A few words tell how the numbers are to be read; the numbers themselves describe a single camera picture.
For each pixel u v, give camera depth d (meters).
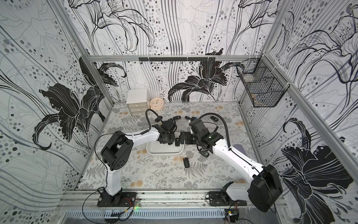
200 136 0.59
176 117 1.08
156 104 1.15
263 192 0.38
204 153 0.88
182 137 0.70
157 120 1.07
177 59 0.89
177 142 0.93
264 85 0.88
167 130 0.74
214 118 1.07
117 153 0.51
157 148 0.91
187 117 1.07
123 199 0.73
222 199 0.65
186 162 0.85
